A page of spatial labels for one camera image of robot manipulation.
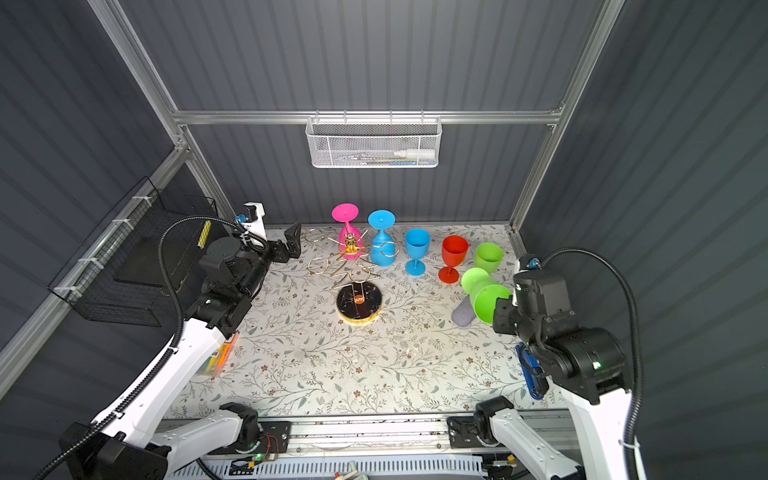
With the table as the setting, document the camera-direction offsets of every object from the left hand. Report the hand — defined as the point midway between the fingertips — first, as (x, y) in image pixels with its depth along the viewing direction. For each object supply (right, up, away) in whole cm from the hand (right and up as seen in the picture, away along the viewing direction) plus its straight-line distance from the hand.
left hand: (280, 222), depth 69 cm
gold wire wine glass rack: (+16, -23, +27) cm, 39 cm away
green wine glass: (+46, -16, -4) cm, 49 cm away
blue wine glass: (+35, -4, +28) cm, 45 cm away
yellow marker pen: (-27, -2, +14) cm, 30 cm away
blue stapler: (+65, -41, +10) cm, 78 cm away
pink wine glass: (+16, -4, +6) cm, 17 cm away
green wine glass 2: (+57, -8, +24) cm, 62 cm away
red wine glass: (+46, -7, +24) cm, 52 cm away
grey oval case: (+49, -26, +22) cm, 60 cm away
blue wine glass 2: (+23, -6, +15) cm, 28 cm away
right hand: (+51, -18, -9) cm, 55 cm away
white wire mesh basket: (+19, +40, +54) cm, 70 cm away
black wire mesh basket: (-39, -13, 0) cm, 41 cm away
